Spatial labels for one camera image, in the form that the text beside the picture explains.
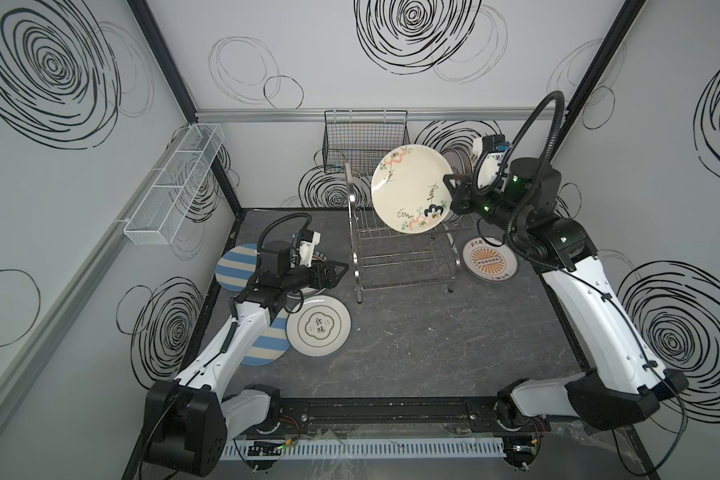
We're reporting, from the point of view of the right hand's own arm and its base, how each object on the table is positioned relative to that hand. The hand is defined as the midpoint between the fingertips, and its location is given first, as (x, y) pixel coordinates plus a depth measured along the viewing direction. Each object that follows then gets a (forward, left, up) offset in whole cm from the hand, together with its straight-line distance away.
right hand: (445, 176), depth 60 cm
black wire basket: (+38, +18, -14) cm, 44 cm away
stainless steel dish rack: (+12, +10, -44) cm, 47 cm away
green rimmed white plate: (-11, +26, -21) cm, 35 cm away
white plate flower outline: (-13, +30, -47) cm, 57 cm away
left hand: (-4, +24, -27) cm, 36 cm away
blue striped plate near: (-18, +44, -48) cm, 67 cm away
